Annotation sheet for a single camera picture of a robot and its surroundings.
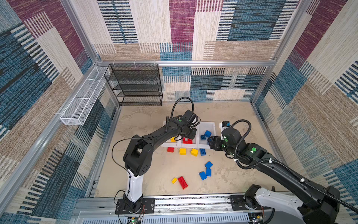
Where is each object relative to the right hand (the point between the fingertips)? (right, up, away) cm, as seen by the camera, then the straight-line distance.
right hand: (214, 141), depth 77 cm
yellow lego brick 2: (-17, -9, +14) cm, 24 cm away
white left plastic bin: (-21, -4, +14) cm, 26 cm away
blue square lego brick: (-3, 0, +19) cm, 20 cm away
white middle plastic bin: (-9, -2, +14) cm, 17 cm away
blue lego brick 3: (-2, -19, +6) cm, 20 cm away
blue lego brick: (0, +2, +22) cm, 22 cm away
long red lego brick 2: (-17, -24, +3) cm, 30 cm away
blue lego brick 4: (-6, -20, +4) cm, 21 cm away
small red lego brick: (-26, -8, +16) cm, 31 cm away
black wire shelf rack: (-54, +39, +34) cm, 74 cm away
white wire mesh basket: (-86, +18, +16) cm, 90 cm away
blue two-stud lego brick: (-4, -9, +14) cm, 17 cm away
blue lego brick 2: (-1, -16, +10) cm, 19 cm away
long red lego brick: (-13, -3, +19) cm, 23 cm away
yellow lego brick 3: (-10, -9, +14) cm, 19 cm away
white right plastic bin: (-1, +6, +27) cm, 28 cm away
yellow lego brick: (-22, +4, -15) cm, 27 cm away
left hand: (-10, +2, +13) cm, 17 cm away
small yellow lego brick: (-22, -22, +4) cm, 31 cm away
